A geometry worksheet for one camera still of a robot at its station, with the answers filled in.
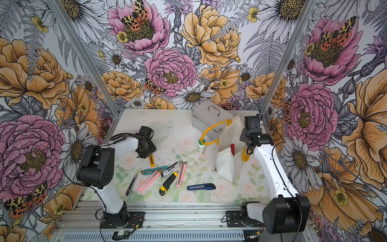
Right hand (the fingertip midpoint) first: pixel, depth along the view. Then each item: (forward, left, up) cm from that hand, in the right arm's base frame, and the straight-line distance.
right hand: (250, 138), depth 81 cm
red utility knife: (+9, +4, -25) cm, 27 cm away
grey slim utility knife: (-19, +65, -19) cm, 70 cm away
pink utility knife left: (-11, +53, -18) cm, 57 cm away
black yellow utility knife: (-15, +45, -20) cm, 51 cm away
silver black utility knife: (-7, +44, -19) cm, 48 cm away
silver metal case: (+21, +19, -6) cm, 29 cm away
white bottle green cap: (+4, +25, -14) cm, 29 cm away
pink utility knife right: (-6, +37, -20) cm, 42 cm away
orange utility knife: (-1, +56, -19) cm, 59 cm away
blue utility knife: (-17, +22, -21) cm, 34 cm away
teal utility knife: (-8, +57, -18) cm, 60 cm away
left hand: (+3, +57, -19) cm, 60 cm away
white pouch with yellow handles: (+8, +11, -5) cm, 15 cm away
